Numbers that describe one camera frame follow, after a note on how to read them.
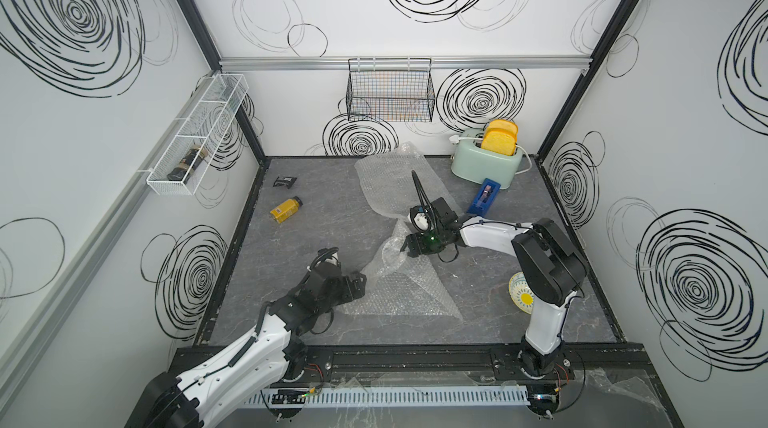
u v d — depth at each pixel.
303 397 0.69
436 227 0.77
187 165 0.67
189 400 0.42
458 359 0.76
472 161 1.05
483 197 1.02
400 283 0.87
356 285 0.81
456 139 1.05
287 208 1.01
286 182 1.11
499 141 0.98
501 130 0.99
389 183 1.12
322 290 0.63
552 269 0.49
